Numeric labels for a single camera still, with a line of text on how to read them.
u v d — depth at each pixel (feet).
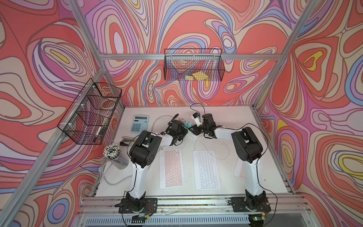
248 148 1.88
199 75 2.98
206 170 2.79
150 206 2.36
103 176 2.74
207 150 3.08
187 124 3.28
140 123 3.50
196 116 2.98
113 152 2.41
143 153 1.77
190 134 3.28
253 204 2.11
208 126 2.71
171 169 2.83
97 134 2.36
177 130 2.72
